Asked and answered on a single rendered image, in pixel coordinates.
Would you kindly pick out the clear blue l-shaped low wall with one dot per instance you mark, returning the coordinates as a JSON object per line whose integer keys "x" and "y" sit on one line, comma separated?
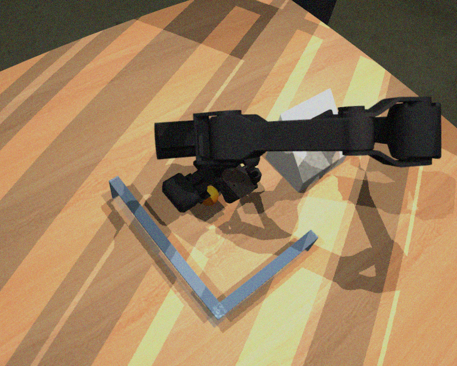
{"x": 218, "y": 309}

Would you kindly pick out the brown ball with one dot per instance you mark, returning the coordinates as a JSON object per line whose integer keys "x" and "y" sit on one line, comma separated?
{"x": 208, "y": 202}

